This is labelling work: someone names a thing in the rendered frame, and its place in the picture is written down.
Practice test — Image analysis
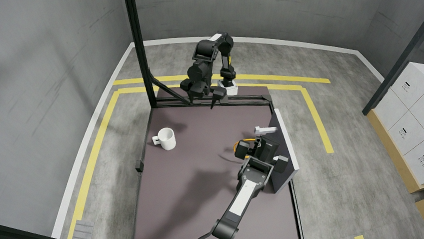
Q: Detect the white mug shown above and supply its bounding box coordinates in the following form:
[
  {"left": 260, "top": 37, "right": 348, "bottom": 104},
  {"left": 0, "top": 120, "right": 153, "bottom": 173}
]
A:
[{"left": 152, "top": 128, "right": 176, "bottom": 150}]

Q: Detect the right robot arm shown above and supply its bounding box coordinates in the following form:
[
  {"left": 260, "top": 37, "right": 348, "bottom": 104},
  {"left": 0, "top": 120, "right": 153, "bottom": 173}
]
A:
[{"left": 198, "top": 134, "right": 280, "bottom": 239}]

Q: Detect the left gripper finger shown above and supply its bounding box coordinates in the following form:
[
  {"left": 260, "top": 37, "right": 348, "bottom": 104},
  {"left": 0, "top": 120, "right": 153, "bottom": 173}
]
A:
[
  {"left": 182, "top": 89, "right": 194, "bottom": 104},
  {"left": 210, "top": 97, "right": 219, "bottom": 110}
]

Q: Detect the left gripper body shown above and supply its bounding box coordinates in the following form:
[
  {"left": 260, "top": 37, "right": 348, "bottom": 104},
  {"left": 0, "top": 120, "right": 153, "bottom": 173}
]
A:
[{"left": 180, "top": 73, "right": 227, "bottom": 100}]

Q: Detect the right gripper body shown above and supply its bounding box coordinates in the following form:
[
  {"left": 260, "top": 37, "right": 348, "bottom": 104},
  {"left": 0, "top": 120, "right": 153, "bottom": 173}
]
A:
[{"left": 234, "top": 140, "right": 289, "bottom": 173}]

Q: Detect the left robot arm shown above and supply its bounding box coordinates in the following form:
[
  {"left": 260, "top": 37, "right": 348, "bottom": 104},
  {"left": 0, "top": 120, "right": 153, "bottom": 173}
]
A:
[{"left": 187, "top": 31, "right": 236, "bottom": 99}]

